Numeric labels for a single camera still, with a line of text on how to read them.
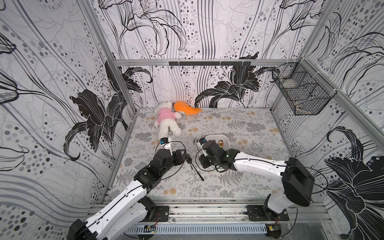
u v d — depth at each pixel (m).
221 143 0.98
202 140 0.74
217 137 0.99
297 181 0.42
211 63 0.91
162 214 0.74
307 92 0.89
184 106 1.11
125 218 0.55
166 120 1.01
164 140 0.68
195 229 0.76
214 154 0.63
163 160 0.56
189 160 0.91
